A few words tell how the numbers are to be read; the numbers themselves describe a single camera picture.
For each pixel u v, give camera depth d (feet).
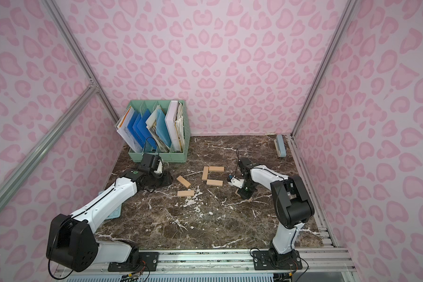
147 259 2.41
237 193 2.83
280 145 3.53
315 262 2.39
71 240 1.33
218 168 3.40
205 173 3.30
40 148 2.09
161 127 3.12
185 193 3.09
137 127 3.15
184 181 3.21
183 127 3.13
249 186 2.57
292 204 1.59
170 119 3.04
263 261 2.37
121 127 2.96
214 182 3.19
